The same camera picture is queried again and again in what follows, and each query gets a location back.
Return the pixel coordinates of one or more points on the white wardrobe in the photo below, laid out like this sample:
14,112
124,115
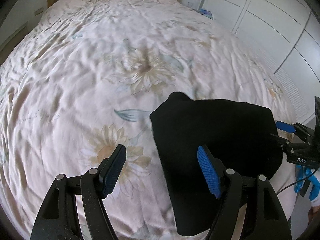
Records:
285,36

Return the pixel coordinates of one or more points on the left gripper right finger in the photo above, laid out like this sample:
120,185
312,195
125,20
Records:
264,217

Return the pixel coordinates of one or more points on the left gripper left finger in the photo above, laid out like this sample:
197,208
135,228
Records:
58,218

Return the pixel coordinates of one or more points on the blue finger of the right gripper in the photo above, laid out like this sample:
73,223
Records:
289,128

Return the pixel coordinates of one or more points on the floral white bed quilt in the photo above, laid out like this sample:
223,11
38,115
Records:
86,79

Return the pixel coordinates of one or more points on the black pants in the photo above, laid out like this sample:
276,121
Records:
240,134

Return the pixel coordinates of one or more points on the drinking glass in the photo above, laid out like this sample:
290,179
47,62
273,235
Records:
190,5

